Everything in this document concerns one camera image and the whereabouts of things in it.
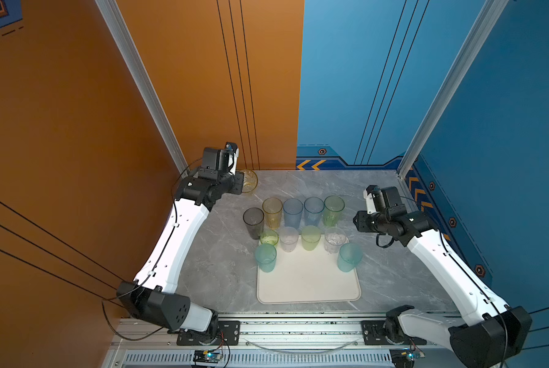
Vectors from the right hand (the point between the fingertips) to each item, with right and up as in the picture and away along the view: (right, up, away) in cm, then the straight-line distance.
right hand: (356, 219), depth 79 cm
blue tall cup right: (-13, +3, +15) cm, 20 cm away
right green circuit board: (+12, -42, -8) cm, 45 cm away
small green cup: (-31, -9, +15) cm, 36 cm away
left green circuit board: (-49, -42, -8) cm, 65 cm away
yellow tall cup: (-30, +2, +21) cm, 37 cm away
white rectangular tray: (-17, -22, +6) cm, 29 cm away
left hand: (-42, +16, -3) cm, 44 cm away
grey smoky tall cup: (-37, -1, +7) cm, 37 cm away
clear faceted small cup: (-4, -10, +15) cm, 18 cm away
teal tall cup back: (-32, -16, +10) cm, 37 cm away
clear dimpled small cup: (-23, -9, +13) cm, 28 cm away
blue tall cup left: (-22, +3, +11) cm, 24 cm away
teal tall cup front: (+1, -15, +10) cm, 19 cm away
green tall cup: (-4, +4, +19) cm, 20 cm away
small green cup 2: (-15, -8, +9) cm, 19 cm away
